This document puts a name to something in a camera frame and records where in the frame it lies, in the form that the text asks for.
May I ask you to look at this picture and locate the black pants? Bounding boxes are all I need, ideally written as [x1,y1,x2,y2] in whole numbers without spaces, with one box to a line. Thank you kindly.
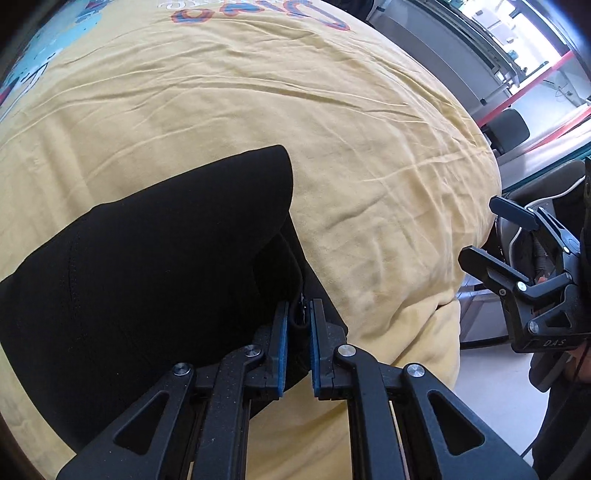
[1,145,327,450]

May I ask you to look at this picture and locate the glass top desk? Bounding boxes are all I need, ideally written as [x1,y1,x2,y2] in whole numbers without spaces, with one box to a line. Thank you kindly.
[368,0,591,186]

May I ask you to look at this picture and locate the black office chair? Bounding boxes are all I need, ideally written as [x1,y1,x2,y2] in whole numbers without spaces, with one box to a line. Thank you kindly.
[481,108,530,156]

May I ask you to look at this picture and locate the yellow dinosaur bed cover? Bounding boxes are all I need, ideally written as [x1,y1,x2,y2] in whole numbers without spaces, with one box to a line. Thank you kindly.
[1,1,501,479]

